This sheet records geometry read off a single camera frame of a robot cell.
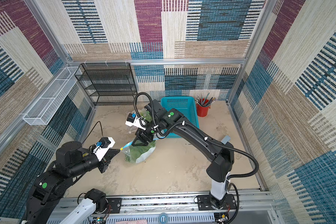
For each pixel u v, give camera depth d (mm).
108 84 1103
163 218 702
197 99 999
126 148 645
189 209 730
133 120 594
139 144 627
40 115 700
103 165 530
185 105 1150
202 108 1072
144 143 609
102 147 504
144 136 594
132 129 989
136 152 679
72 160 450
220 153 453
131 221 685
